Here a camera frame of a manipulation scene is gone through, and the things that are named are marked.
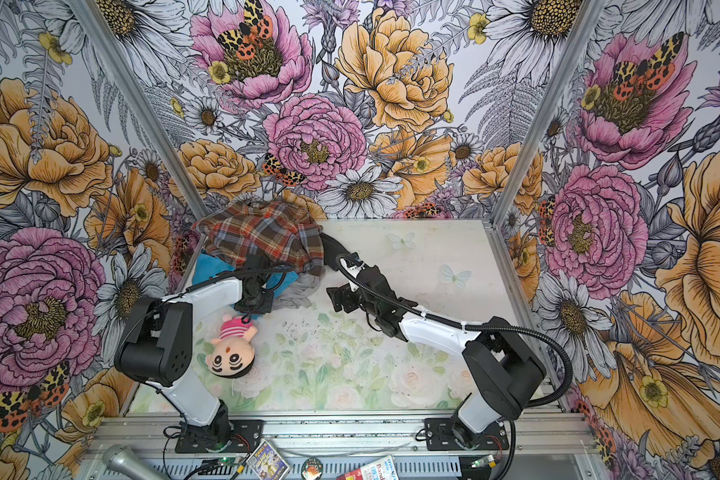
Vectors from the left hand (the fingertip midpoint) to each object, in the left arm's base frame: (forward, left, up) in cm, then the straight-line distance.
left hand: (256, 313), depth 94 cm
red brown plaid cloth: (+23, -4, +13) cm, 26 cm away
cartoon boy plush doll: (-15, +1, +6) cm, 16 cm away
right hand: (0, -27, +12) cm, 30 cm away
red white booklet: (-40, -37, +3) cm, 55 cm away
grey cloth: (+7, -12, 0) cm, 14 cm away
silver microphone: (-38, +19, +2) cm, 42 cm away
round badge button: (-39, -21, -1) cm, 45 cm away
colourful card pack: (-38, -11, +1) cm, 40 cm away
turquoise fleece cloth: (+13, +17, +7) cm, 23 cm away
